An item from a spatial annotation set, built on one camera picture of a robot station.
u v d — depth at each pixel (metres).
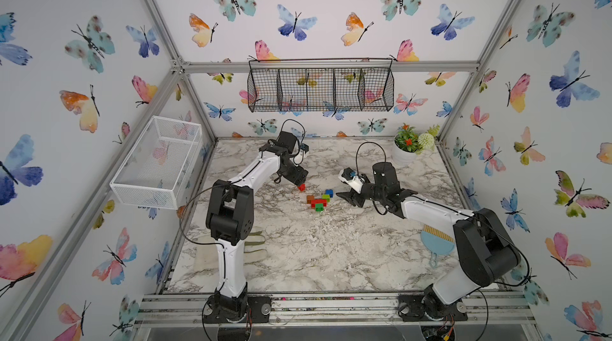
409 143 0.99
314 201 0.96
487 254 0.45
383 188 0.70
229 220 0.53
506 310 0.75
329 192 0.99
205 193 0.51
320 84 0.98
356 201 0.78
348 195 0.79
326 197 0.97
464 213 0.50
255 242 0.87
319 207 0.94
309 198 0.96
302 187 1.01
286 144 0.77
